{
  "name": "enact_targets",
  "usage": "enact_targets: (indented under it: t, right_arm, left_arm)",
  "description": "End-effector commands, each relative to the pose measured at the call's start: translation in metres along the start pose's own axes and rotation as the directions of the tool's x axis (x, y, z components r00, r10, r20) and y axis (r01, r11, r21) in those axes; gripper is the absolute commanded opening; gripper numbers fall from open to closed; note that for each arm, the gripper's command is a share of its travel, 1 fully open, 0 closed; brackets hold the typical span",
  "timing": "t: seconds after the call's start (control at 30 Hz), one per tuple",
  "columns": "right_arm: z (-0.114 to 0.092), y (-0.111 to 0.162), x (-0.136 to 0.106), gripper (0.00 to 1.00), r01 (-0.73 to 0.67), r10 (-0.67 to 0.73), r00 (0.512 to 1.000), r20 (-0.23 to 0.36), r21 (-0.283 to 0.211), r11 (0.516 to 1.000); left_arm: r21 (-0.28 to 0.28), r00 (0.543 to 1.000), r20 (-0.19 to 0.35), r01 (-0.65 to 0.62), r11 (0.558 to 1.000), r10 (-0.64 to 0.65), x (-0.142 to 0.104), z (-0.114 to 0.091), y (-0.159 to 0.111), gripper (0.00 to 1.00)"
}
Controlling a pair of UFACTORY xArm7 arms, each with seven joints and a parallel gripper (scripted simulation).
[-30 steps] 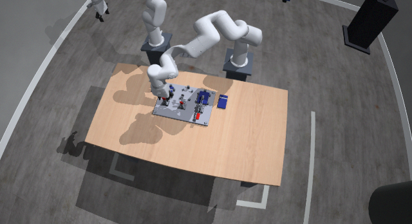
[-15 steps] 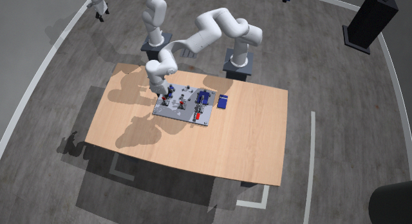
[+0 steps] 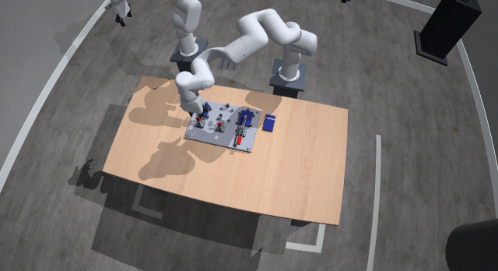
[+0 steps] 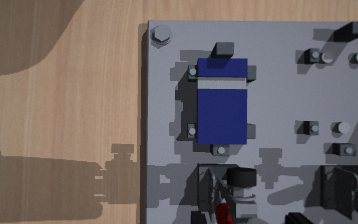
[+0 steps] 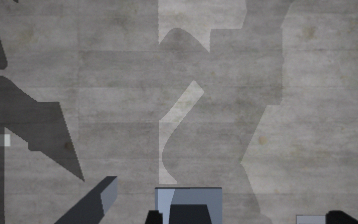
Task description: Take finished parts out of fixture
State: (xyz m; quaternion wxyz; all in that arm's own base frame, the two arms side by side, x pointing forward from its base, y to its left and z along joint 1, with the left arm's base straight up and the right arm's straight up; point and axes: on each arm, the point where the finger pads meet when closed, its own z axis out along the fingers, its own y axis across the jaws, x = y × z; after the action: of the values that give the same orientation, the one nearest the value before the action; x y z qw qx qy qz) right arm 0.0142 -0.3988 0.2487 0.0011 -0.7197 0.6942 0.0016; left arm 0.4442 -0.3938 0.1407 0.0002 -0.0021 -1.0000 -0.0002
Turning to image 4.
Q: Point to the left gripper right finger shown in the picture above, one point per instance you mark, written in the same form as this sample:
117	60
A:
296	218

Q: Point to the blue rectangular block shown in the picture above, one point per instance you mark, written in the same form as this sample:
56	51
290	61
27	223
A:
221	109

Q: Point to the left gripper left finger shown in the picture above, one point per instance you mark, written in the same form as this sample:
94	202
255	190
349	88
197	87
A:
198	218

